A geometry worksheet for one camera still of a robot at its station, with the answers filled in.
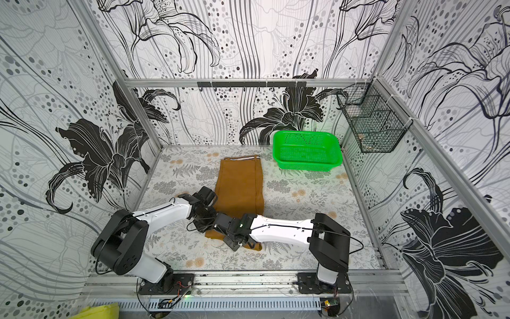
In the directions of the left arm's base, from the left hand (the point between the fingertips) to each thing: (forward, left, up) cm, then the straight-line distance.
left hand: (220, 227), depth 88 cm
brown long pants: (+17, -8, +4) cm, 19 cm away
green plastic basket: (+47, -44, +3) cm, 65 cm away
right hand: (-5, -8, +5) cm, 11 cm away
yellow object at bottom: (-31, +30, +7) cm, 44 cm away
